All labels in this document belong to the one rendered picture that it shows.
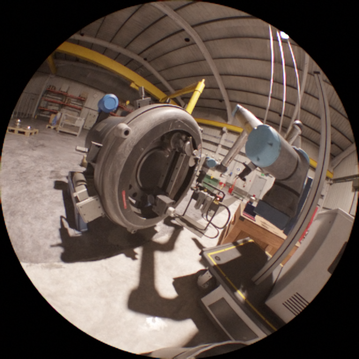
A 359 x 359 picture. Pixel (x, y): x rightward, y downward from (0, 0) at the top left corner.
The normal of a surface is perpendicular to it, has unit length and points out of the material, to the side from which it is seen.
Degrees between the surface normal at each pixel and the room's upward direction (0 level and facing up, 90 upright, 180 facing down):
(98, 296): 0
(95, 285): 0
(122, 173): 90
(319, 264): 90
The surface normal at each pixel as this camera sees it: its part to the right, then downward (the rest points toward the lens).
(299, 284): -0.83, -0.26
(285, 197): -0.51, -0.44
